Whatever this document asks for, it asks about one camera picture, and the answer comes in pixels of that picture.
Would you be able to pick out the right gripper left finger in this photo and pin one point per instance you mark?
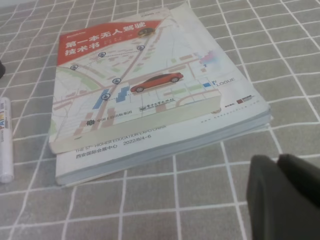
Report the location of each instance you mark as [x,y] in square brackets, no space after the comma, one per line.
[267,222]

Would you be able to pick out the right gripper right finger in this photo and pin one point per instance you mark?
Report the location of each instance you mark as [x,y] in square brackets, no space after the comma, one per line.
[297,184]

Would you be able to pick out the white expo catalogue book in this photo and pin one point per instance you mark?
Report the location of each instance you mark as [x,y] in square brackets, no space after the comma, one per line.
[242,109]

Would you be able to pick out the red white self-driving book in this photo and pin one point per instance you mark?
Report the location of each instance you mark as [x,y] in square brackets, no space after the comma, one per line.
[121,78]

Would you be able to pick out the white paint marker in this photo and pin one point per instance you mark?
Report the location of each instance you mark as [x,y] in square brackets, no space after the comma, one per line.
[6,142]

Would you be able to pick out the white board marker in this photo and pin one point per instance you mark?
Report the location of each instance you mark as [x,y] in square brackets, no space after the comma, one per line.
[2,70]

